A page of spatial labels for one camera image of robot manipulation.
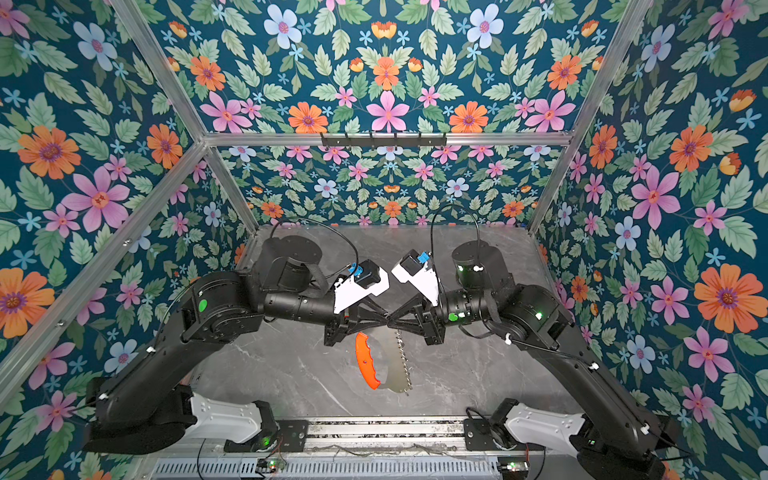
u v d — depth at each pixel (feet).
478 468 2.30
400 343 1.71
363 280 1.31
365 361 1.74
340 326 1.36
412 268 1.50
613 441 1.18
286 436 2.41
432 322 1.45
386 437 2.46
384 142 3.05
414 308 1.55
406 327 1.66
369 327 1.63
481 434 2.41
